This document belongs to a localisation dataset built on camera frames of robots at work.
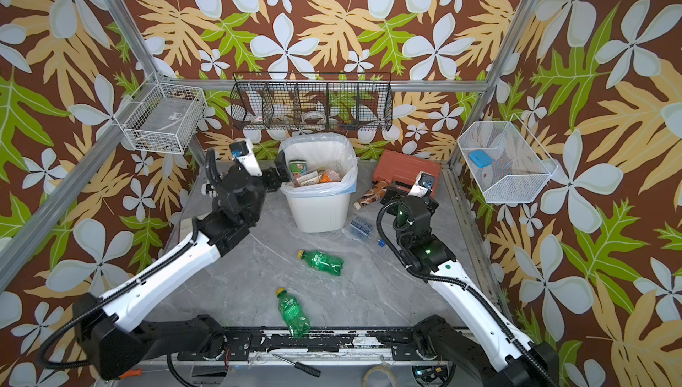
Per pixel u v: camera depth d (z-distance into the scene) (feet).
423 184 1.99
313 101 3.20
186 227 3.22
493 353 1.34
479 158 2.82
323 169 3.03
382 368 2.38
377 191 3.43
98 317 1.27
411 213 1.65
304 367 2.31
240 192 1.64
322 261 2.78
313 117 3.24
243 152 1.87
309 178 2.83
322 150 2.98
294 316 2.61
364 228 3.06
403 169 3.68
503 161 2.75
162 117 2.82
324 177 2.57
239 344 2.45
